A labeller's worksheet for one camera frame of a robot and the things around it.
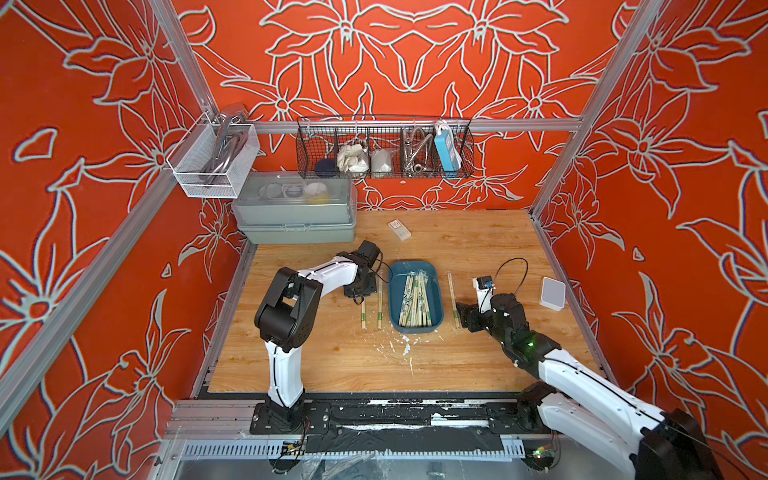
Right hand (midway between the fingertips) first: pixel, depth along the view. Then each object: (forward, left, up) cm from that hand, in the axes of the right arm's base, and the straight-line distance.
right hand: (462, 301), depth 83 cm
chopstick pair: (+5, 0, -11) cm, 12 cm away
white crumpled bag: (+38, +33, +22) cm, 55 cm away
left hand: (+9, +29, -10) cm, 32 cm away
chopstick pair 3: (-1, +24, -9) cm, 25 cm away
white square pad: (+8, -33, -10) cm, 35 cm away
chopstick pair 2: (0, +29, -11) cm, 31 cm away
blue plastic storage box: (+4, +13, -9) cm, 16 cm away
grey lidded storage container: (+30, +56, +8) cm, 64 cm away
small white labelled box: (+36, +17, -9) cm, 41 cm away
